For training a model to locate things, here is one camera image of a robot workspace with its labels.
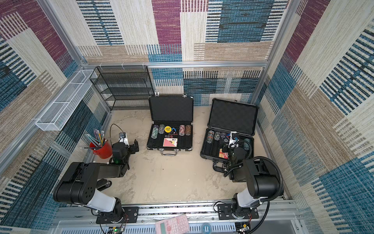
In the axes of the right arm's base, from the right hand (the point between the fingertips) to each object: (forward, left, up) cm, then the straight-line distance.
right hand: (230, 137), depth 91 cm
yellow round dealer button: (+12, +40, -7) cm, 43 cm away
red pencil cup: (-8, +75, -1) cm, 76 cm away
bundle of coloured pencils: (-3, +79, +1) cm, 80 cm away
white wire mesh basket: (+6, +89, +25) cm, 92 cm away
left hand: (0, +64, -2) cm, 64 cm away
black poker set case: (+18, +37, 0) cm, 41 cm away
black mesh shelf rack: (+40, +73, +9) cm, 84 cm away
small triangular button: (+10, +36, -7) cm, 38 cm away
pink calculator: (-43, +31, -9) cm, 54 cm away
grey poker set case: (+18, 0, -1) cm, 18 cm away
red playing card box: (-8, +4, -8) cm, 12 cm away
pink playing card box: (+1, +37, -7) cm, 38 cm away
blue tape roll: (-45, +19, -10) cm, 50 cm away
